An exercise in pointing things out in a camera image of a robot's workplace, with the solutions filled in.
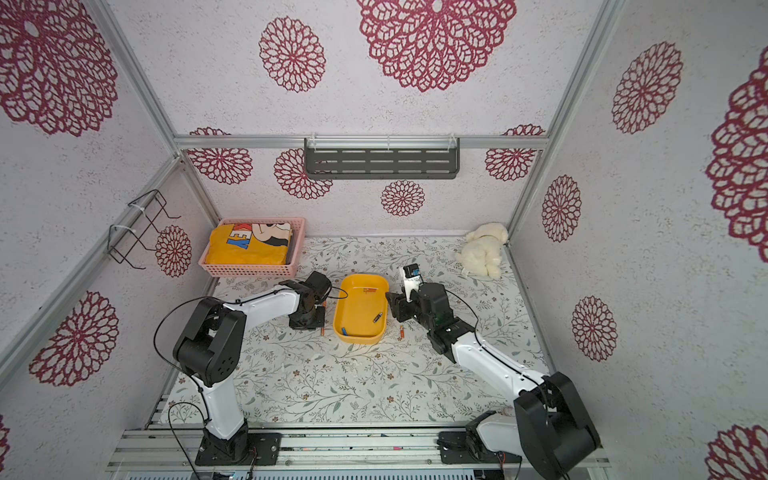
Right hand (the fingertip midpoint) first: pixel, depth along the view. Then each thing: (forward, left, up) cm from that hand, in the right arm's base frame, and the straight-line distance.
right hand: (392, 288), depth 83 cm
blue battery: (-4, +15, -18) cm, 24 cm away
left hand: (-3, +26, -17) cm, 31 cm away
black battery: (+1, +5, -18) cm, 18 cm away
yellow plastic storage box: (+3, +10, -17) cm, 20 cm away
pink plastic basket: (+22, +35, -10) cm, 43 cm away
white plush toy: (+22, -30, -9) cm, 39 cm away
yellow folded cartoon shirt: (+27, +49, -10) cm, 57 cm away
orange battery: (-4, +22, -17) cm, 29 cm away
